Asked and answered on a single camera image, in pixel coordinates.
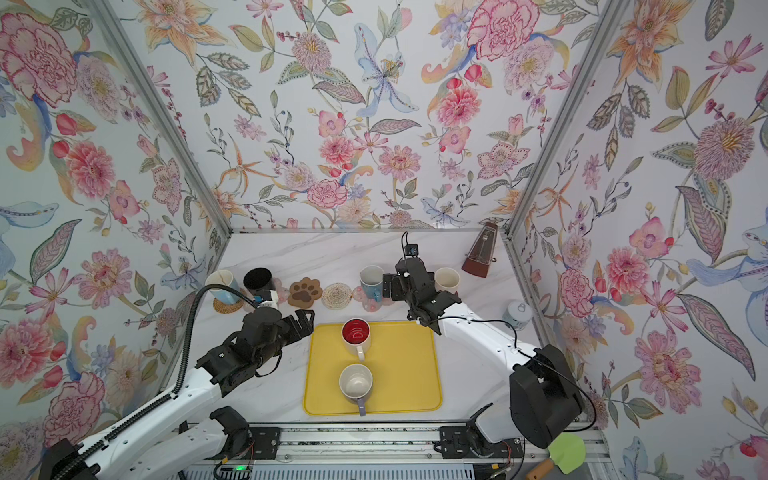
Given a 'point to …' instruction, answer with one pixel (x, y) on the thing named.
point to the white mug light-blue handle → (225, 278)
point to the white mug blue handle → (371, 276)
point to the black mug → (258, 278)
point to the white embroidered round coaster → (336, 296)
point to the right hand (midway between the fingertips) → (401, 275)
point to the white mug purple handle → (355, 382)
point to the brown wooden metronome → (480, 254)
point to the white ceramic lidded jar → (518, 315)
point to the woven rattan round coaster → (226, 308)
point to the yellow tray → (403, 360)
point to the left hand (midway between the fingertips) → (309, 320)
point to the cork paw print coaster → (302, 293)
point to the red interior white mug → (355, 334)
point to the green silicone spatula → (566, 452)
